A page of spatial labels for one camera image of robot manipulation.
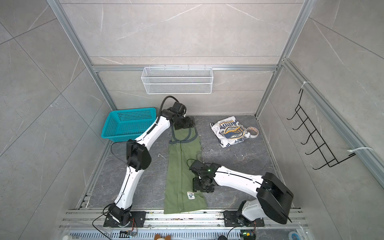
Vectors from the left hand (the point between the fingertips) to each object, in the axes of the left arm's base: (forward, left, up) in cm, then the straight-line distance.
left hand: (191, 122), depth 96 cm
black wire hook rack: (-33, -58, +16) cm, 68 cm away
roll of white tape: (+4, -48, -13) cm, 50 cm away
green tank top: (-12, +5, -13) cm, 19 cm away
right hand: (-39, -2, -12) cm, 40 cm away
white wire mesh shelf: (+26, +9, +15) cm, 31 cm away
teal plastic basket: (+13, +50, -15) cm, 54 cm away
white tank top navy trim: (+1, -27, -12) cm, 30 cm away
